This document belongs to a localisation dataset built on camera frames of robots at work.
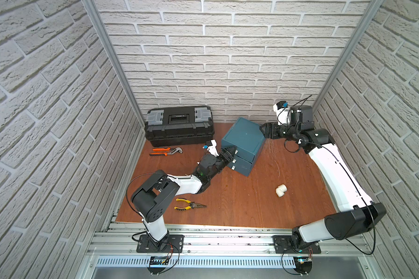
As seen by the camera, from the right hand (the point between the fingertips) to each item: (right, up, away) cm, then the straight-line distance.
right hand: (270, 126), depth 75 cm
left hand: (-13, -10, +5) cm, 17 cm away
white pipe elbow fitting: (+9, -32, +12) cm, 36 cm away
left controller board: (-49, -59, -4) cm, 77 cm away
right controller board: (+12, -58, -6) cm, 60 cm away
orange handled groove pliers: (-52, -13, +28) cm, 61 cm away
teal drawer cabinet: (-8, -6, +9) cm, 13 cm away
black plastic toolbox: (-45, +1, +21) cm, 50 cm away
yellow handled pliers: (-37, -39, +10) cm, 54 cm away
